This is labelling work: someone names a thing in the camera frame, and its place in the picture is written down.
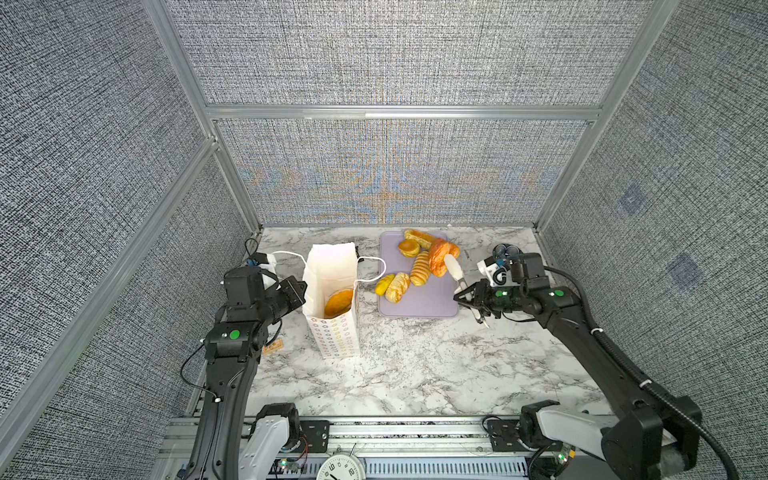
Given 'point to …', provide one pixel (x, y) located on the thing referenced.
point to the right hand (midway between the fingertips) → (457, 297)
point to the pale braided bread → (397, 287)
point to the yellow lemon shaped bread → (383, 284)
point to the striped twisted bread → (421, 269)
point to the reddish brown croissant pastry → (438, 250)
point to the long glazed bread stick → (423, 238)
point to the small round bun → (409, 248)
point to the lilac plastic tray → (433, 300)
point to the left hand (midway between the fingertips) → (307, 282)
